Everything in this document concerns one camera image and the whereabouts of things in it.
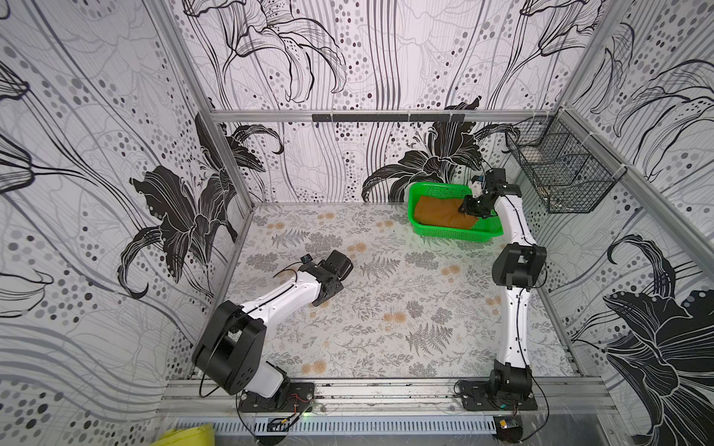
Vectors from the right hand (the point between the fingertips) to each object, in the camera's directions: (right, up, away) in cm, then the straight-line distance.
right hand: (469, 204), depth 106 cm
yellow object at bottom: (-79, -56, -45) cm, 107 cm away
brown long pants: (-11, -3, -1) cm, 11 cm away
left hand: (-52, -31, -18) cm, 63 cm away
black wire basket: (+25, +11, -18) cm, 33 cm away
